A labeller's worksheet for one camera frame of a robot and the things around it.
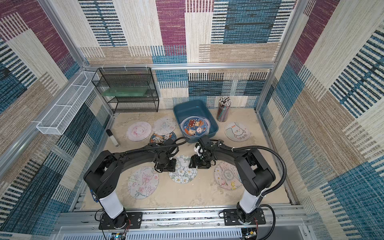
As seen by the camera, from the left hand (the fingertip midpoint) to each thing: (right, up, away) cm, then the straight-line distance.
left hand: (174, 172), depth 89 cm
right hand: (+13, +2, 0) cm, 13 cm away
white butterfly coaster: (-10, +27, +22) cm, 36 cm away
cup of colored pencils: (+32, +39, +14) cm, 52 cm away
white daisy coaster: (+6, -1, -2) cm, 6 cm away
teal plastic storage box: (+3, +40, +31) cm, 51 cm away
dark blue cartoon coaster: (-13, +18, +15) cm, 27 cm away
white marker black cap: (-42, +19, +11) cm, 48 cm away
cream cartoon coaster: (+31, -2, -2) cm, 31 cm away
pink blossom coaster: (-17, -5, -4) cm, 18 cm away
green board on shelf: (-32, +49, +7) cm, 59 cm away
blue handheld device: (-39, -10, -12) cm, 42 cm away
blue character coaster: (+13, +26, +18) cm, 34 cm away
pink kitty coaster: (-27, +23, +19) cm, 40 cm away
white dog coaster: (+42, +23, +18) cm, 52 cm away
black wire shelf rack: (-31, +60, +12) cm, 69 cm away
